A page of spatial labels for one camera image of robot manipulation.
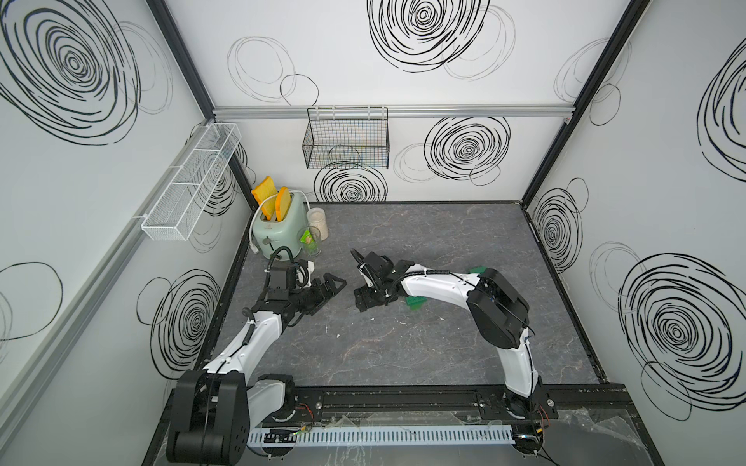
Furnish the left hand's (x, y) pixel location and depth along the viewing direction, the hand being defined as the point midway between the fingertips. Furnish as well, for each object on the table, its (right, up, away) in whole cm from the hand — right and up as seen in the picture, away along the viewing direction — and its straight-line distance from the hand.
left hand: (336, 290), depth 84 cm
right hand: (+8, -5, +6) cm, 11 cm away
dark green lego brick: (+46, +4, +14) cm, 49 cm away
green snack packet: (-13, +15, +18) cm, 26 cm away
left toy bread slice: (-25, +31, +11) cm, 41 cm away
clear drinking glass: (-12, +10, +20) cm, 25 cm away
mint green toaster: (-23, +16, +8) cm, 29 cm away
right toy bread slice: (-19, +26, +8) cm, 33 cm away
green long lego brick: (+24, -5, +5) cm, 25 cm away
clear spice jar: (-10, +22, +19) cm, 31 cm away
